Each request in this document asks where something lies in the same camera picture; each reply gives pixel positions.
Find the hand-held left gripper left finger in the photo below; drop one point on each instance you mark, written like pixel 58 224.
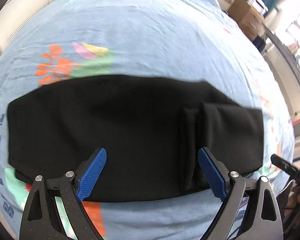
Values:
pixel 91 177

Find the white wardrobe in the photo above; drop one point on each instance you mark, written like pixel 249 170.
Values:
pixel 15 12

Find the person's right hand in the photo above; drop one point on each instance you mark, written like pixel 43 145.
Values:
pixel 293 198

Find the cluttered desk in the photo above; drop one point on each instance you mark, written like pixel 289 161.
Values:
pixel 287 55

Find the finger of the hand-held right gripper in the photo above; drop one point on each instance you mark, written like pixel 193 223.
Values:
pixel 287 167

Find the black pants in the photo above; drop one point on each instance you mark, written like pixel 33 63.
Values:
pixel 115 120

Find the wooden dresser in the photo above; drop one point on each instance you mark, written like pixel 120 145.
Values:
pixel 245 17

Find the black bag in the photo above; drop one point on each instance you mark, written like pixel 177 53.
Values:
pixel 260 42

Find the blue printed bed blanket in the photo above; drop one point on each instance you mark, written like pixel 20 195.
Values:
pixel 140 30

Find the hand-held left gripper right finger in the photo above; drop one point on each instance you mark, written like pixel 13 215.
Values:
pixel 212 175

